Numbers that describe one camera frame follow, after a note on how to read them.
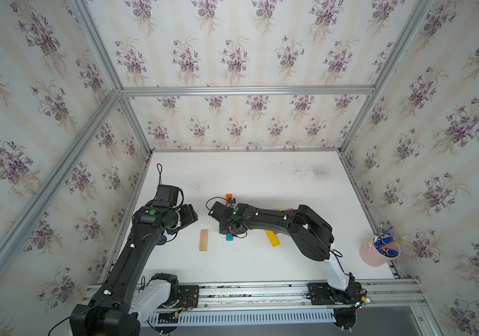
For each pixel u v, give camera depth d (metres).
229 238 0.86
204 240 0.86
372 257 0.76
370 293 0.76
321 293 0.73
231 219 0.66
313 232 0.53
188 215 0.69
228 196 1.00
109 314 0.36
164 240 0.86
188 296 0.72
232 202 0.84
